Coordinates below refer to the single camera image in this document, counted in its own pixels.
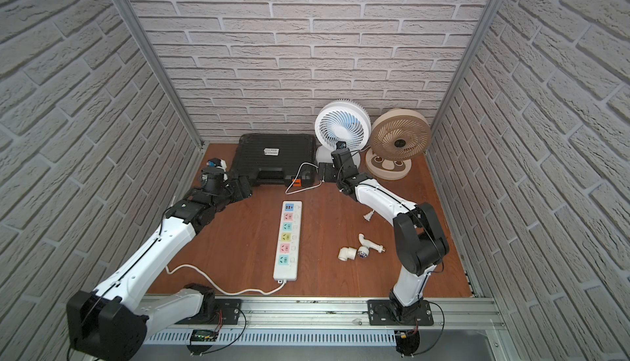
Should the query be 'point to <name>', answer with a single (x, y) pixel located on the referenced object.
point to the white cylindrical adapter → (347, 253)
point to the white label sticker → (271, 151)
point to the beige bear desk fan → (398, 136)
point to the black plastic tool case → (273, 159)
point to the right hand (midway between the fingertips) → (333, 166)
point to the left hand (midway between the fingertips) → (234, 179)
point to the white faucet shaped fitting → (366, 244)
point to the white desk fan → (342, 124)
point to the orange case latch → (298, 183)
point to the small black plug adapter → (217, 162)
